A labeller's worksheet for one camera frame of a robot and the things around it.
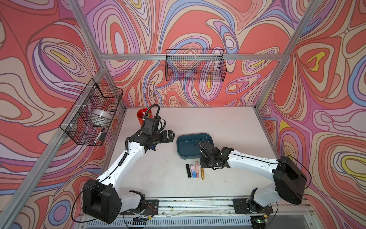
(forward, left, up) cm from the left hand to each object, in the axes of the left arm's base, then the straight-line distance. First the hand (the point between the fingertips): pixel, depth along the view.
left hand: (168, 135), depth 82 cm
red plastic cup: (+23, +22, -6) cm, 32 cm away
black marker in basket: (-4, +35, +8) cm, 36 cm away
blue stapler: (0, +12, -15) cm, 19 cm away
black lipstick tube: (-15, -12, -17) cm, 25 cm away
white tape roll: (0, +33, +15) cm, 37 cm away
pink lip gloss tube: (-13, -17, -17) cm, 28 cm away
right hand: (-13, -21, -14) cm, 28 cm away
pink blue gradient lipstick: (-16, -15, -17) cm, 27 cm away
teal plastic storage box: (+4, -12, -18) cm, 22 cm away
